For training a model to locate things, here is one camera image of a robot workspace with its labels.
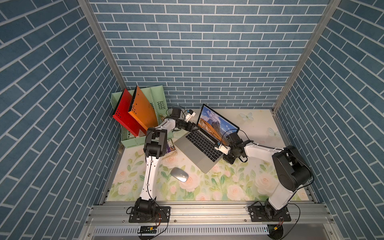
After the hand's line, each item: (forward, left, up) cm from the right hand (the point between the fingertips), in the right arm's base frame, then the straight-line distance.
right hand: (225, 156), depth 95 cm
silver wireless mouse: (-15, +27, +2) cm, 31 cm away
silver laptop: (+6, +17, +2) cm, 19 cm away
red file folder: (+5, +60, +28) cm, 66 cm away
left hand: (+19, +19, +3) cm, 27 cm away
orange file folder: (+22, +60, +16) cm, 66 cm away
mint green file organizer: (+31, +50, +20) cm, 62 cm away
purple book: (+2, +36, +3) cm, 36 cm away
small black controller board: (-42, +39, -2) cm, 57 cm away
